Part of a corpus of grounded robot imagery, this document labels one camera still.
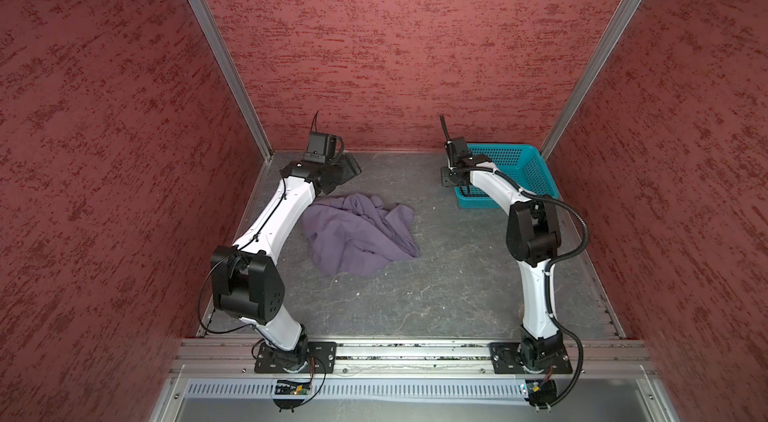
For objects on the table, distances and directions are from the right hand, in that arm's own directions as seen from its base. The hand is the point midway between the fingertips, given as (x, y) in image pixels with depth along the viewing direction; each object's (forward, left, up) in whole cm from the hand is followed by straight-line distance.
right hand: (451, 181), depth 103 cm
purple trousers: (-21, +32, +1) cm, 38 cm away
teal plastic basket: (+11, -30, -4) cm, 33 cm away
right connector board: (-60, -14, -9) cm, 63 cm away
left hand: (-9, +33, +14) cm, 37 cm away
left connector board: (-57, +47, -9) cm, 75 cm away
